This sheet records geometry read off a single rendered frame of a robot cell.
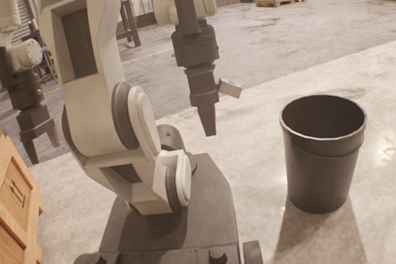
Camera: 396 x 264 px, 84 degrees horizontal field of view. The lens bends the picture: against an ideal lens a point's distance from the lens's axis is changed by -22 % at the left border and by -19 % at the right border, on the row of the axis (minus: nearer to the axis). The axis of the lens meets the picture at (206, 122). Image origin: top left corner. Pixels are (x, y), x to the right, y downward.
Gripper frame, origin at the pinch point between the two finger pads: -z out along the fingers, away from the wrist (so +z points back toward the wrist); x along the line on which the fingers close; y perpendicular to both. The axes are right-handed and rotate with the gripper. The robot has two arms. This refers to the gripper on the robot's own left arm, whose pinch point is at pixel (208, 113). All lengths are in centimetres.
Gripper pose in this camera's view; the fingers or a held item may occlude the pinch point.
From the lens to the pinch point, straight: 57.3
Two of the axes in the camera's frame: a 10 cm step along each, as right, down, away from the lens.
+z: -1.9, -9.3, -3.0
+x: -0.3, 3.1, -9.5
